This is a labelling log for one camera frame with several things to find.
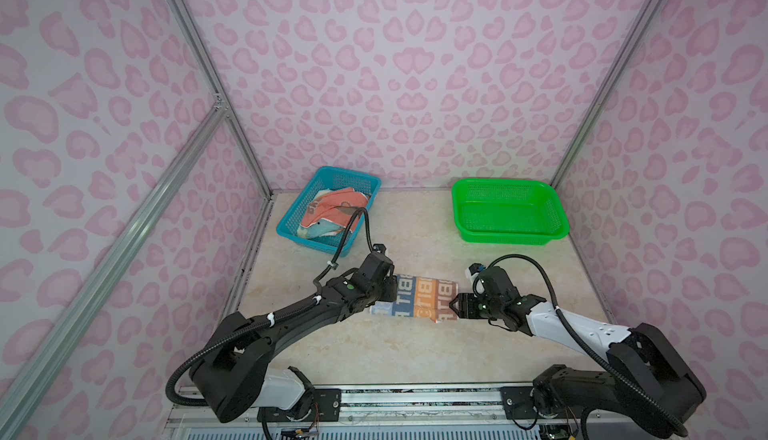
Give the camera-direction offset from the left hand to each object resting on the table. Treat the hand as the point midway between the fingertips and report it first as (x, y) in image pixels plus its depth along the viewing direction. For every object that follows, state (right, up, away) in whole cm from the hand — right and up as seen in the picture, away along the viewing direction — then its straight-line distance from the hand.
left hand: (399, 284), depth 84 cm
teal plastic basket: (-28, +34, +30) cm, 53 cm away
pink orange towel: (-20, +23, +21) cm, 37 cm away
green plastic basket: (+42, +21, +29) cm, 55 cm away
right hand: (+17, -6, +2) cm, 18 cm away
